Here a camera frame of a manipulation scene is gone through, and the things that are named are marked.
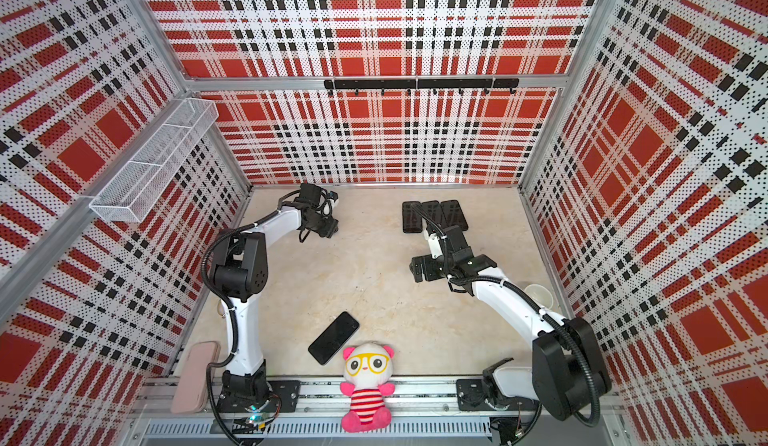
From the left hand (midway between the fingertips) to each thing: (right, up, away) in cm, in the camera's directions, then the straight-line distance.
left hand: (328, 228), depth 105 cm
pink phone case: (-26, -40, -31) cm, 57 cm away
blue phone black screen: (+7, -30, -20) cm, 37 cm away
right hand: (+34, -10, -20) cm, 40 cm away
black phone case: (+30, +4, +7) cm, 31 cm away
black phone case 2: (+38, +7, +10) cm, 40 cm away
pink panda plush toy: (+18, -33, -33) cm, 50 cm away
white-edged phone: (+46, +5, +7) cm, 47 cm away
